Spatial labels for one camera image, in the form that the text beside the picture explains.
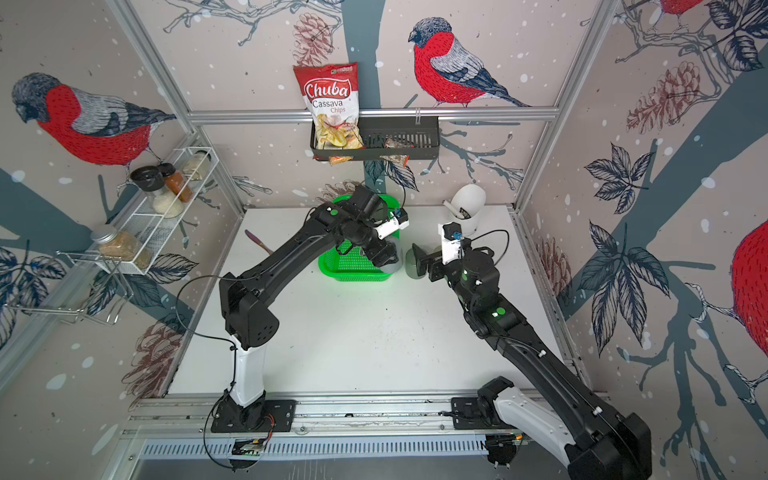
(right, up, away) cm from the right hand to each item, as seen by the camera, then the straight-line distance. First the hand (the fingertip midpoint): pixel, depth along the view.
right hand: (431, 237), depth 73 cm
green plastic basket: (-23, -11, +31) cm, 40 cm away
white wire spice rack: (-73, -8, -10) cm, 74 cm away
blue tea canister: (-8, -8, +7) cm, 13 cm away
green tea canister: (-4, -10, +22) cm, 25 cm away
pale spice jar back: (-66, +20, +12) cm, 70 cm away
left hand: (-9, -2, +9) cm, 13 cm away
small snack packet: (-10, +29, +19) cm, 36 cm away
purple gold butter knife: (-62, -2, +40) cm, 73 cm away
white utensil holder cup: (+19, +13, +35) cm, 41 cm away
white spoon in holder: (+14, +8, +34) cm, 37 cm away
